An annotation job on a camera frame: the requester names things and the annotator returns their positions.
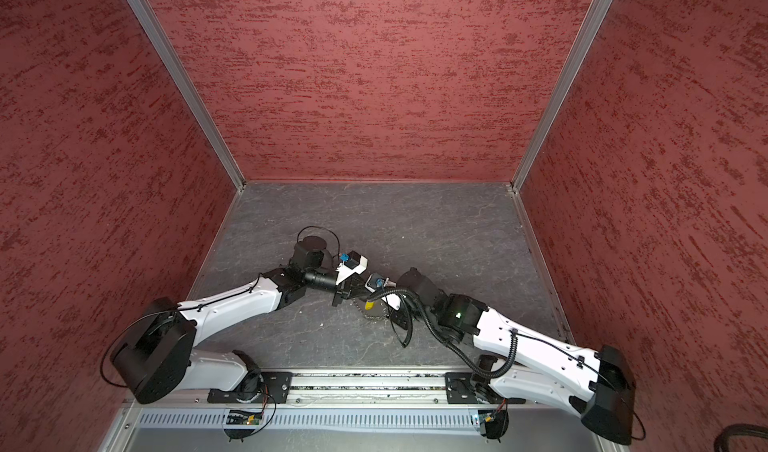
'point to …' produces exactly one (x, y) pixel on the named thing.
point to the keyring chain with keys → (369, 305)
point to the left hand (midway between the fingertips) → (373, 294)
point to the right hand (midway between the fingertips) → (385, 302)
